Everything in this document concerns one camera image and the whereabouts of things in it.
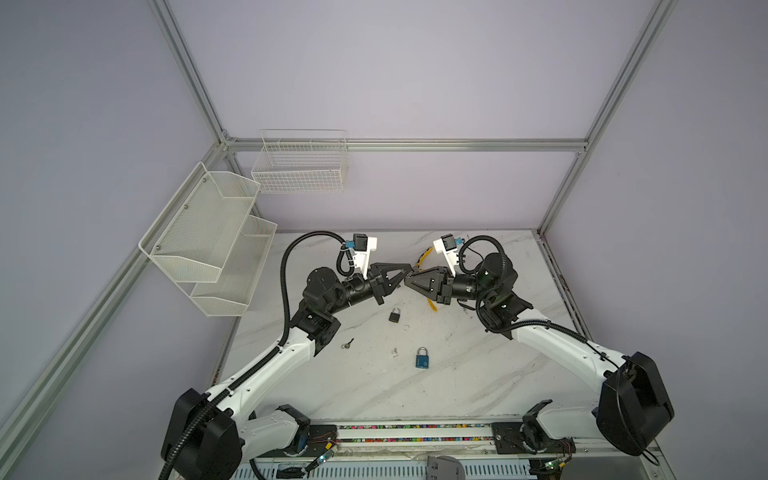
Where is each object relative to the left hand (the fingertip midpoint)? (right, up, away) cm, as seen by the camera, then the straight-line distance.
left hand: (410, 269), depth 64 cm
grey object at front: (+8, -48, +5) cm, 49 cm away
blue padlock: (+5, -27, +22) cm, 36 cm away
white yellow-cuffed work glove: (+4, -7, -1) cm, 8 cm away
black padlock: (-3, -16, +33) cm, 37 cm away
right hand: (-1, -3, +1) cm, 4 cm away
